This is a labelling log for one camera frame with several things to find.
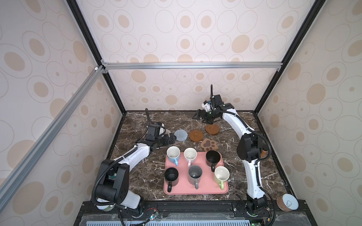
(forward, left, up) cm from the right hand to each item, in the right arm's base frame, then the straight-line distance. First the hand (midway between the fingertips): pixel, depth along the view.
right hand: (197, 118), depth 96 cm
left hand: (-13, +16, -1) cm, 20 cm away
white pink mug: (-22, +5, -10) cm, 25 cm away
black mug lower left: (-35, +17, -11) cm, 40 cm away
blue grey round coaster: (-4, +11, -14) cm, 18 cm away
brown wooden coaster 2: (+3, -13, -16) cm, 20 cm away
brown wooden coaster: (-5, 0, -14) cm, 14 cm away
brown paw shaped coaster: (-12, -8, -15) cm, 21 cm away
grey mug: (-33, +3, -12) cm, 35 cm away
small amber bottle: (-21, -42, -12) cm, 49 cm away
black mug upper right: (-24, -8, -9) cm, 27 cm away
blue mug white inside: (-21, +16, -9) cm, 28 cm away
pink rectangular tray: (-39, -5, -15) cm, 42 cm away
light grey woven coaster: (0, +22, -14) cm, 26 cm away
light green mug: (-34, -12, -11) cm, 38 cm away
